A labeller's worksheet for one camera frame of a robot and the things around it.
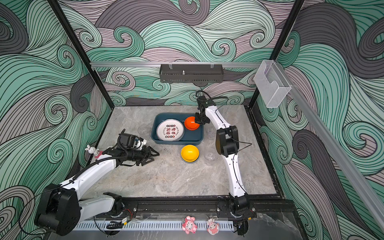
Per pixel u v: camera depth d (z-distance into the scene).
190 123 1.04
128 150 0.64
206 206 0.75
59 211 0.39
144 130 1.01
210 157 0.91
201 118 0.92
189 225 0.66
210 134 1.00
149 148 0.76
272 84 0.78
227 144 0.63
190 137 1.01
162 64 0.93
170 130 1.03
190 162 0.87
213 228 0.66
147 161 0.76
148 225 0.70
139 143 0.78
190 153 0.90
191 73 0.96
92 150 0.87
